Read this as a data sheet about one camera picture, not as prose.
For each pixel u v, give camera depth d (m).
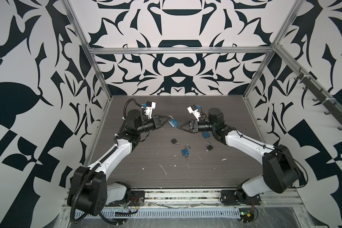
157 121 0.67
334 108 0.55
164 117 0.73
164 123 0.74
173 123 0.74
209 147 0.92
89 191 0.41
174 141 0.96
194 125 0.69
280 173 0.44
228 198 0.74
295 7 0.73
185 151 0.89
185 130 0.73
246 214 0.71
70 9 0.74
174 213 0.78
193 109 0.73
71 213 0.35
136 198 0.72
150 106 0.71
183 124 0.72
